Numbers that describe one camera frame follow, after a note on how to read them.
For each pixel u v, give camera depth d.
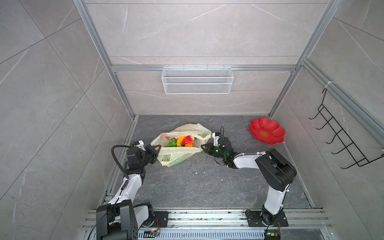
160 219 0.74
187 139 0.98
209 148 0.82
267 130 1.10
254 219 0.73
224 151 0.75
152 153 0.75
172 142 0.98
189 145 0.93
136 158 0.64
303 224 0.75
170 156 0.83
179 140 0.98
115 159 0.63
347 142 0.65
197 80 1.00
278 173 0.50
